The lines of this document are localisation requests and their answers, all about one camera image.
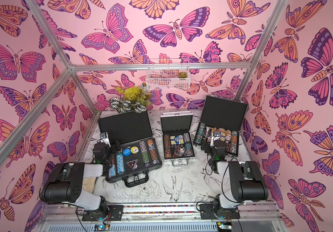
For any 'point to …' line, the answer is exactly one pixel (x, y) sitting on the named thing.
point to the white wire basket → (168, 74)
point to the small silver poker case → (177, 128)
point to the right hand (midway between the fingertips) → (213, 139)
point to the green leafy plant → (139, 93)
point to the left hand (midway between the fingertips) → (111, 139)
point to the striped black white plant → (124, 106)
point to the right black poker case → (220, 119)
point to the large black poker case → (139, 154)
